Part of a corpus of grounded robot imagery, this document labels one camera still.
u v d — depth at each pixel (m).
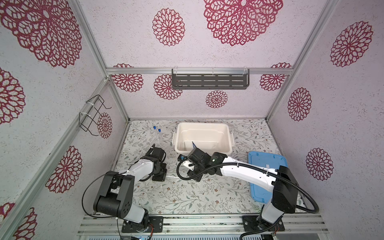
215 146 1.01
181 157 0.69
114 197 0.44
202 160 0.60
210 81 0.98
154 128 0.95
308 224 0.76
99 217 0.44
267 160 0.98
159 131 0.95
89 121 0.76
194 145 1.03
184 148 1.03
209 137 1.00
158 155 0.74
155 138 1.04
